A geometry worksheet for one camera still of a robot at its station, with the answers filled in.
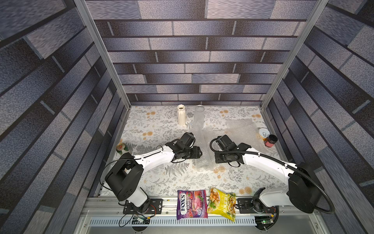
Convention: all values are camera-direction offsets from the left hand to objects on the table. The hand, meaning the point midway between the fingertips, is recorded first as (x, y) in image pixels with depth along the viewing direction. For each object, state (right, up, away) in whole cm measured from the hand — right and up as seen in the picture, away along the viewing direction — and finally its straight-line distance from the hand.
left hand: (200, 153), depth 84 cm
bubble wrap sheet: (+33, +12, +19) cm, 39 cm away
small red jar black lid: (+46, +7, +7) cm, 47 cm away
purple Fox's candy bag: (-5, -23, -12) cm, 26 cm away
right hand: (+10, -2, +2) cm, 10 cm away
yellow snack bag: (+10, -22, -13) cm, 27 cm away
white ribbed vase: (-12, +23, +13) cm, 29 cm away
